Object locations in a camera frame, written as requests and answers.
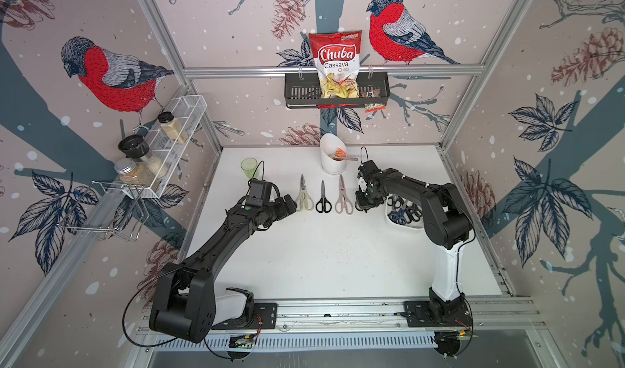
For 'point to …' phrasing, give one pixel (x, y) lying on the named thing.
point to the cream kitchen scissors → (303, 201)
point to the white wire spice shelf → (188, 111)
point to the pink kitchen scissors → (344, 204)
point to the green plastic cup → (251, 168)
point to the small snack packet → (373, 107)
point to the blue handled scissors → (398, 216)
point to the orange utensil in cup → (341, 155)
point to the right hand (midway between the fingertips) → (360, 203)
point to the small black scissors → (323, 205)
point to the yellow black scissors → (361, 202)
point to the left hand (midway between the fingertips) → (292, 203)
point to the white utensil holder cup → (329, 145)
